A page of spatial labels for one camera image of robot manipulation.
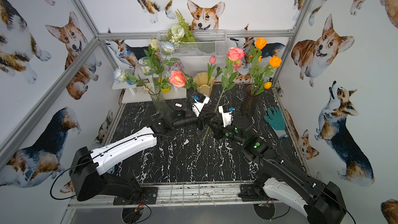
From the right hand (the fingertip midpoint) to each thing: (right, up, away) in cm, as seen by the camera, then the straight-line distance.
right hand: (211, 117), depth 72 cm
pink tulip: (+1, +31, +18) cm, 36 cm away
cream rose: (-34, +31, +18) cm, 50 cm away
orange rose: (+35, +29, +14) cm, 48 cm away
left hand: (+1, +4, -2) cm, 5 cm away
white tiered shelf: (-56, +12, +42) cm, 71 cm away
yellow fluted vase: (-4, +19, +30) cm, 35 cm away
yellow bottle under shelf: (-33, +15, +44) cm, 57 cm away
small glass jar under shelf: (-38, +15, +20) cm, 46 cm away
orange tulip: (+28, +16, +7) cm, 33 cm away
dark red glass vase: (+24, +5, +28) cm, 37 cm away
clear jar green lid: (-38, +25, +21) cm, 51 cm away
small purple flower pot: (-20, +30, +26) cm, 45 cm away
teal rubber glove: (+43, -5, +30) cm, 53 cm away
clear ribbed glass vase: (-33, +7, +26) cm, 42 cm away
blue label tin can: (-52, +19, +28) cm, 62 cm away
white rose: (-46, +20, +6) cm, 51 cm away
